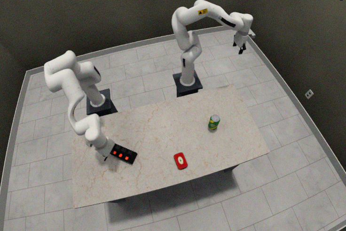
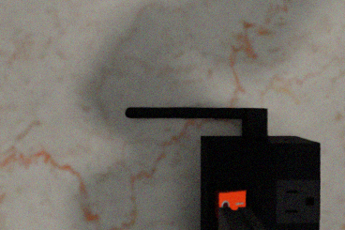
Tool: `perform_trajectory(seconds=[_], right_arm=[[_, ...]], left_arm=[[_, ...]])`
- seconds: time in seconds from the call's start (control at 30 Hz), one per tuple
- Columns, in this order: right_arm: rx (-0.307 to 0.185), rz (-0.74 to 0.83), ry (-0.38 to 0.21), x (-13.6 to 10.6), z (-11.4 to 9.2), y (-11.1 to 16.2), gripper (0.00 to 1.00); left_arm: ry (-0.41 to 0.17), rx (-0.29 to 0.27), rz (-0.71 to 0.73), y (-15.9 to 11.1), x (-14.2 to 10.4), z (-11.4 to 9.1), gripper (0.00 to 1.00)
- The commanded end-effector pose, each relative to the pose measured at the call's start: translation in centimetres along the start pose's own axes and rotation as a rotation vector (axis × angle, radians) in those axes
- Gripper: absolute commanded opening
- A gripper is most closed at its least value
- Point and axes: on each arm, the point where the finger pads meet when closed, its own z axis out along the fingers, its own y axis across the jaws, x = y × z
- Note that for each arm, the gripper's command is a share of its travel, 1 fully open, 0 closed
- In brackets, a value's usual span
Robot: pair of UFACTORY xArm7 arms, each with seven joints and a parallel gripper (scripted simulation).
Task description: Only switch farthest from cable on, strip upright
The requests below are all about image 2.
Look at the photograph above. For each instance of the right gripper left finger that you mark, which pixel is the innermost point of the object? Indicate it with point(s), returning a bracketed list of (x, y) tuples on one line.
[(229, 220)]

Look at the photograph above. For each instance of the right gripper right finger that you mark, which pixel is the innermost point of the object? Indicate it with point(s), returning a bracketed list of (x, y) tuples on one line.
[(249, 219)]

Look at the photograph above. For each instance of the black power strip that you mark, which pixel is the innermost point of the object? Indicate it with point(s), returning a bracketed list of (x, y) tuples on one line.
[(278, 177)]

